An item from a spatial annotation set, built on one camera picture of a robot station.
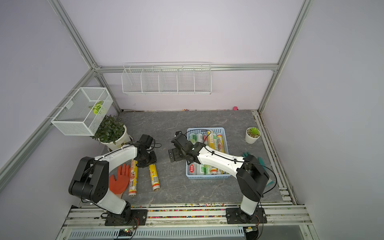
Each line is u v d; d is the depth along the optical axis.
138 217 0.73
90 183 0.45
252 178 0.45
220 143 0.97
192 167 0.86
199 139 0.99
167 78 1.00
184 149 0.63
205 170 0.86
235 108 1.24
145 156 0.77
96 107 0.82
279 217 0.74
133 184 0.81
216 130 1.02
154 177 0.83
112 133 0.88
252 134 0.96
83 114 0.83
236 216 0.74
